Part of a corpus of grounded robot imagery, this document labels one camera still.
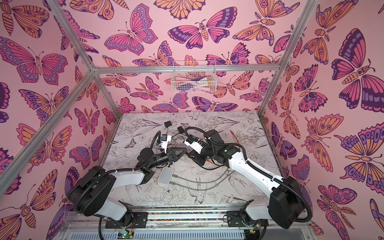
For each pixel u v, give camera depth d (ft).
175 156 2.38
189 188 2.75
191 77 3.21
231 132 3.56
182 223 2.40
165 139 2.35
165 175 2.88
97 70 3.03
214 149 1.98
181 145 3.32
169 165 3.00
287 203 1.32
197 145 2.21
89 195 1.44
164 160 2.35
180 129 3.59
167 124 3.69
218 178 2.88
